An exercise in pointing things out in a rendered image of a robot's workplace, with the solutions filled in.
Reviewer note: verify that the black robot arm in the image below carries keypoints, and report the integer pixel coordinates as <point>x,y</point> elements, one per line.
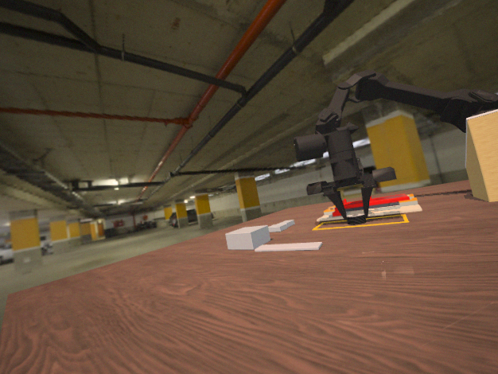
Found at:
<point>453,107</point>

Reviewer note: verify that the white wheel with black tyre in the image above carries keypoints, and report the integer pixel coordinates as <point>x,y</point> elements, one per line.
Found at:
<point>357,218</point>

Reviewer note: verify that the yellow rectangular outline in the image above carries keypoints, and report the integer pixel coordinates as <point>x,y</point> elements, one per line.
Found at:
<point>404,217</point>

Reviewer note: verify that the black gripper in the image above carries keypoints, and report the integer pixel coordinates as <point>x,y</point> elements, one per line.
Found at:
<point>344,166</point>

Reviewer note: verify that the pale pink flat bar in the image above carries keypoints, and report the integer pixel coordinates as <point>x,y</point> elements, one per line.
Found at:
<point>290,247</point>

